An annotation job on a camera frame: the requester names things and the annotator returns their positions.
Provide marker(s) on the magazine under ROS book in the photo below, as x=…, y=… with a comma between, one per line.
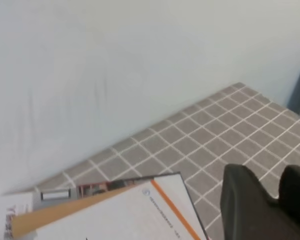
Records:
x=15, y=204

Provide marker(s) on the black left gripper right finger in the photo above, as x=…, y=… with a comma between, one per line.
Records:
x=289, y=191

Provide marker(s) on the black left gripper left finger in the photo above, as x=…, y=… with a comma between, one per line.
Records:
x=248, y=211

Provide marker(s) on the white orange ROS book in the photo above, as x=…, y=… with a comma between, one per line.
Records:
x=156, y=209

